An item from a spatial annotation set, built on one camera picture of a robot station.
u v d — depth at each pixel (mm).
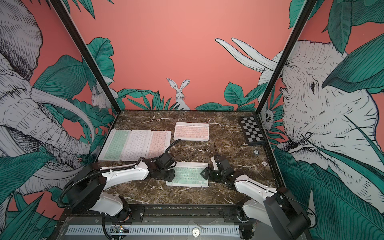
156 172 632
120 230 699
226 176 670
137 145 987
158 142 1010
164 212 753
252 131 1045
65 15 722
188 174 881
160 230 701
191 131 1041
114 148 982
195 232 698
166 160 687
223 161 686
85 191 426
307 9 701
